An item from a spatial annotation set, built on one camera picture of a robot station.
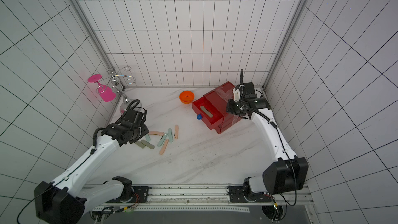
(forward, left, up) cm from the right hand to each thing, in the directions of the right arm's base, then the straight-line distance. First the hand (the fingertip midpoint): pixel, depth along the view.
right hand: (228, 105), depth 81 cm
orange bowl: (+20, +27, -19) cm, 39 cm away
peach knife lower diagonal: (-17, +36, -21) cm, 45 cm away
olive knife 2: (-15, +46, -21) cm, 53 cm away
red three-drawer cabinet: (+6, +5, -1) cm, 8 cm away
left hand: (-15, +45, -8) cm, 48 cm away
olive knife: (0, +13, -6) cm, 14 cm away
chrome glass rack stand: (+9, +65, +3) cm, 66 cm away
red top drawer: (-8, +6, -2) cm, 10 cm away
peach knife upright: (-6, +31, -21) cm, 38 cm away
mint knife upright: (-9, +34, -21) cm, 41 cm away
